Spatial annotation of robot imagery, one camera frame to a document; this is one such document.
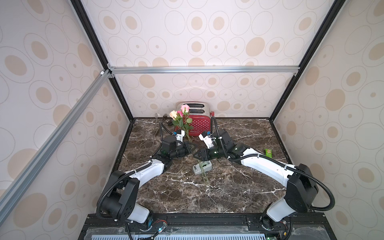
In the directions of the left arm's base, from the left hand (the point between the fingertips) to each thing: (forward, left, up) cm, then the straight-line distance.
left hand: (202, 145), depth 80 cm
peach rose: (+15, +16, +8) cm, 23 cm away
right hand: (-4, +1, -3) cm, 5 cm away
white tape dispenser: (-5, -2, -16) cm, 17 cm away
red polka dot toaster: (+30, +1, -4) cm, 30 cm away
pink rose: (+19, +13, +5) cm, 23 cm away
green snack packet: (+7, -45, -19) cm, 50 cm away
